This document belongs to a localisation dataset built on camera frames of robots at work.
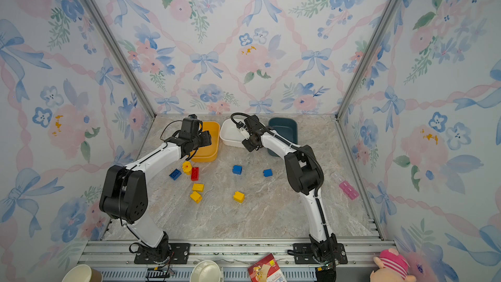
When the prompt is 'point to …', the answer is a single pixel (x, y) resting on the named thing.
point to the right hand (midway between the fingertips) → (250, 140)
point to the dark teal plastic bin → (288, 126)
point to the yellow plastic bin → (209, 153)
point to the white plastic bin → (229, 134)
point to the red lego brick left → (195, 173)
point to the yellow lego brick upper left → (198, 187)
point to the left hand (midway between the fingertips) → (206, 134)
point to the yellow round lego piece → (187, 167)
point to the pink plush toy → (393, 267)
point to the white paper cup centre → (207, 271)
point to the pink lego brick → (351, 192)
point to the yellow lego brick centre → (239, 196)
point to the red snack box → (266, 269)
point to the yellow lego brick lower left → (196, 197)
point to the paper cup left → (83, 273)
